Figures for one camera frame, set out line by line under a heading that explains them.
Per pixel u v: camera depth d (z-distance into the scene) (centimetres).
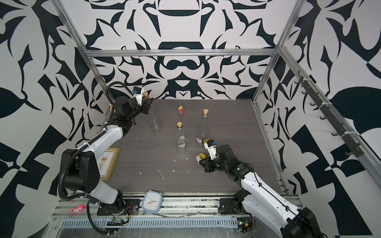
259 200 50
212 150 73
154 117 92
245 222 72
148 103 80
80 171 44
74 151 45
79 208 74
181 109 108
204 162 77
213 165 70
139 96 72
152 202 73
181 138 88
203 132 85
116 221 68
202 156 81
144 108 76
